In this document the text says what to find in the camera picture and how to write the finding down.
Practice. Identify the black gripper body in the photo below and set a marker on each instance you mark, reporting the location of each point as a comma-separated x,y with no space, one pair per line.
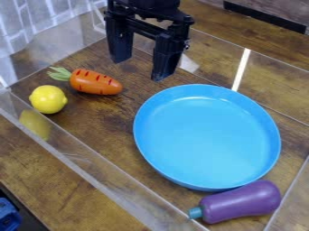
126,15

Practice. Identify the blue round tray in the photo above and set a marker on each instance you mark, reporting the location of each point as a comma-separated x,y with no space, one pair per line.
207,137

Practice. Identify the white mesh curtain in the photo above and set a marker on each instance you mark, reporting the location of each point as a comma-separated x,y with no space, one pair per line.
26,17

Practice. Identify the orange toy carrot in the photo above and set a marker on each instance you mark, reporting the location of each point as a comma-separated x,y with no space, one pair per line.
88,81

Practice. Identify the purple toy eggplant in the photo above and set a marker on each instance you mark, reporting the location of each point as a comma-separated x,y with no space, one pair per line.
255,199

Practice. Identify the yellow toy lemon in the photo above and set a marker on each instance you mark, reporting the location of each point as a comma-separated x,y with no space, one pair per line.
49,99

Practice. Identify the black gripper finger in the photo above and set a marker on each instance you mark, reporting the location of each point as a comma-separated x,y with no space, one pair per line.
168,51
120,38

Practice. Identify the clear acrylic enclosure wall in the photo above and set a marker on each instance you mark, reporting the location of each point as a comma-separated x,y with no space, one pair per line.
81,178

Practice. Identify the blue object at corner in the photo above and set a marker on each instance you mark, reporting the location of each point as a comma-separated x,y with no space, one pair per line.
10,217

